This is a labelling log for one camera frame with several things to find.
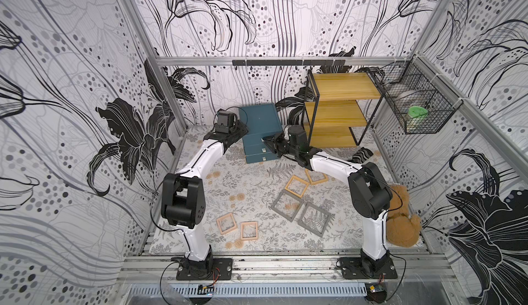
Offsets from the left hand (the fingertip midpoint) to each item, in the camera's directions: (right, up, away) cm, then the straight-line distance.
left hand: (246, 129), depth 92 cm
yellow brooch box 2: (+24, -27, +3) cm, 36 cm away
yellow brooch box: (+33, -23, +6) cm, 41 cm away
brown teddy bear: (+59, -38, -19) cm, 73 cm away
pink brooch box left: (-7, -40, -8) cm, 41 cm away
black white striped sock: (+58, -13, +12) cm, 61 cm away
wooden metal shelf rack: (+47, +12, +13) cm, 51 cm away
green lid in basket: (+68, +6, -13) cm, 70 cm away
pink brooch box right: (+2, -42, -10) cm, 43 cm away
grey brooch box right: (+30, -39, -7) cm, 49 cm away
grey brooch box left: (+19, -34, -3) cm, 39 cm away
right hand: (+8, -3, -3) cm, 10 cm away
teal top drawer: (+5, -5, -4) cm, 8 cm away
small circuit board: (-11, -59, -20) cm, 63 cm away
